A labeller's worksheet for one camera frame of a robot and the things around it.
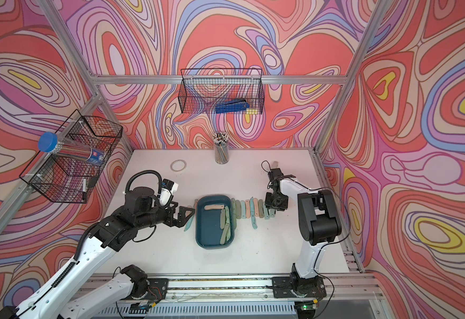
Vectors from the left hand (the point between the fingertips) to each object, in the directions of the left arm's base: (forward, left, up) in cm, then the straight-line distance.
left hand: (188, 208), depth 71 cm
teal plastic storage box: (+12, -14, -15) cm, 24 cm away
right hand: (+10, -36, -22) cm, 44 cm away
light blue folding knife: (+11, -21, -21) cm, 31 cm away
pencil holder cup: (+41, -10, -9) cm, 43 cm away
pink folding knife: (+11, -23, -20) cm, 33 cm away
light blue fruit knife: (+9, -26, -21) cm, 35 cm away
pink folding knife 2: (+13, -28, -21) cm, 37 cm away
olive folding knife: (+12, -30, -21) cm, 38 cm away
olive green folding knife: (+11, -19, -21) cm, 30 cm away
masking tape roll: (+39, +16, -21) cm, 47 cm away
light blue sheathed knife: (+9, -33, -22) cm, 40 cm away
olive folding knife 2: (-2, -12, -22) cm, 25 cm away
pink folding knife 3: (+13, -7, -21) cm, 26 cm away
